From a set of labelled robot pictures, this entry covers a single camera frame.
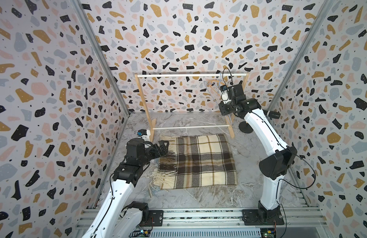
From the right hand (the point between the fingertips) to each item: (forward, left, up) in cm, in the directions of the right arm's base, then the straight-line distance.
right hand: (223, 105), depth 85 cm
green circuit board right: (-56, -20, -32) cm, 67 cm away
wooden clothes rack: (+10, -11, -29) cm, 32 cm away
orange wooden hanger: (+27, +4, -1) cm, 28 cm away
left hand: (-23, +32, -6) cm, 40 cm away
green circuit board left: (-58, +39, -30) cm, 76 cm away
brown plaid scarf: (-22, +17, -26) cm, 38 cm away
